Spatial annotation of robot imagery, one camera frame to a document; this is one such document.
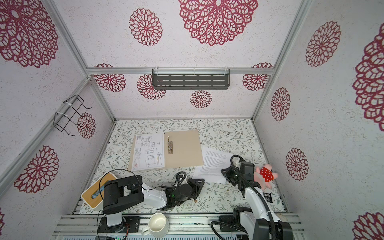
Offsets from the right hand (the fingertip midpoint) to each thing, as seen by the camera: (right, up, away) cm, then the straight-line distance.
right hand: (222, 168), depth 86 cm
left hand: (-10, -6, -5) cm, 12 cm away
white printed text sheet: (-3, +2, +11) cm, 11 cm away
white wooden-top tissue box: (-69, -12, -8) cm, 71 cm away
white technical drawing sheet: (-47, +8, +15) cm, 50 cm away
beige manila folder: (-25, +9, +17) cm, 32 cm away
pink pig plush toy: (+23, -4, -3) cm, 24 cm away
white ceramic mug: (-34, -26, -12) cm, 45 cm away
